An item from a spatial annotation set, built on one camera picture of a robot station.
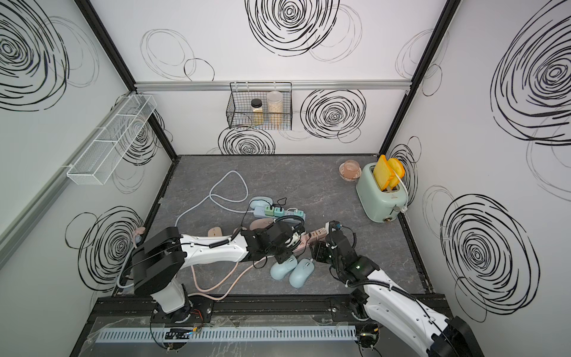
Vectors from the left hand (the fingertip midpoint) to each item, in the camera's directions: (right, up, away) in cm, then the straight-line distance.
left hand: (291, 246), depth 84 cm
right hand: (+8, 0, -2) cm, 9 cm away
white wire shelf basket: (-64, +31, -12) cm, 72 cm away
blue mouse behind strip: (-13, +16, +11) cm, 23 cm away
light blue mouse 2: (+3, -9, -4) cm, 10 cm away
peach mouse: (-32, +4, +6) cm, 32 cm away
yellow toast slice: (+37, +28, -1) cm, 46 cm away
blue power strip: (-14, +11, +11) cm, 21 cm away
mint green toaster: (+34, +15, +1) cm, 38 cm away
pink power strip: (+7, +4, -2) cm, 8 cm away
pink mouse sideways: (-13, +7, +9) cm, 17 cm away
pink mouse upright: (-20, +4, +9) cm, 23 cm away
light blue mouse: (-5, -8, -4) cm, 10 cm away
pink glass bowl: (+29, +30, +24) cm, 48 cm away
